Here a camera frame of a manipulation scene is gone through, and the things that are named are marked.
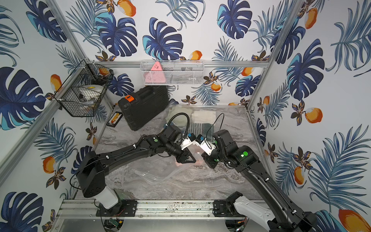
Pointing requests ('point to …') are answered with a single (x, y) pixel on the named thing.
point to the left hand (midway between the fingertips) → (194, 158)
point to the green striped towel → (202, 128)
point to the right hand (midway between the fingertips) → (204, 152)
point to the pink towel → (196, 152)
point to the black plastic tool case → (138, 107)
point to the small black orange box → (115, 119)
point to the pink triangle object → (155, 75)
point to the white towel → (203, 117)
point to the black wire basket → (81, 94)
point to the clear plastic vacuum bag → (160, 170)
